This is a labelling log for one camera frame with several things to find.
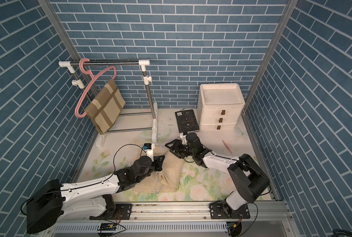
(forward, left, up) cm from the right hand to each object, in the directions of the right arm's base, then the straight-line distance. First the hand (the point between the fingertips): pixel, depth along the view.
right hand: (167, 148), depth 82 cm
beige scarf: (-16, -1, -6) cm, 17 cm away
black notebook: (+31, -9, -12) cm, 34 cm away
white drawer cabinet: (+26, -29, +10) cm, 41 cm away
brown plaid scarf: (+18, +41, +9) cm, 45 cm away
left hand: (-6, -2, -2) cm, 6 cm away
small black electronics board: (-37, +26, -17) cm, 48 cm away
